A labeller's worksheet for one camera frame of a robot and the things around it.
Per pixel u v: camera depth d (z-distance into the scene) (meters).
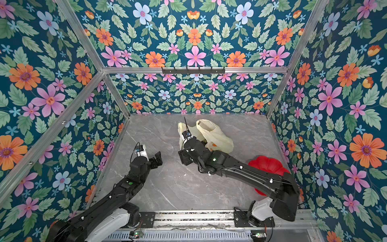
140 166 0.63
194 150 0.51
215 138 0.78
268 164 0.91
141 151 0.71
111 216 0.56
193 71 0.93
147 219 0.74
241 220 0.73
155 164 0.76
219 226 0.72
